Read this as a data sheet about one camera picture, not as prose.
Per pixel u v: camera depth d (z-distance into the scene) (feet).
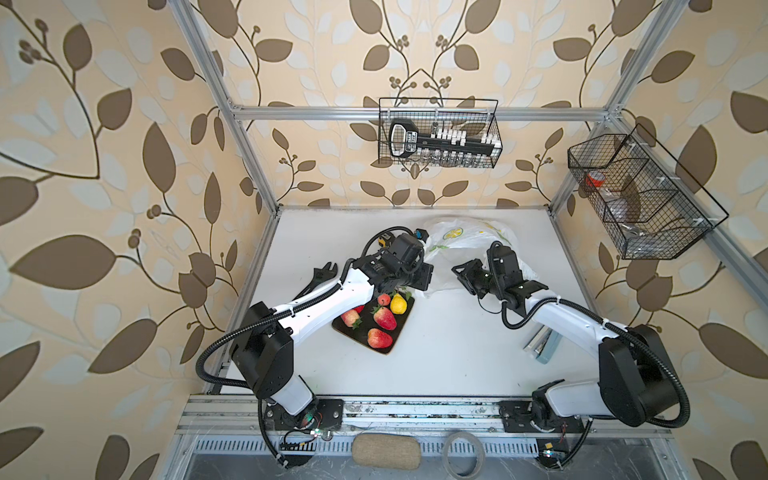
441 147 2.83
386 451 2.19
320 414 2.42
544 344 2.72
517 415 2.38
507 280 2.20
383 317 2.84
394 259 2.01
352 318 2.84
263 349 1.40
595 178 2.87
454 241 2.71
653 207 2.37
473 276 2.58
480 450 2.27
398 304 2.92
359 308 2.99
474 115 2.99
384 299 2.99
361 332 2.88
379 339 2.71
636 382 1.38
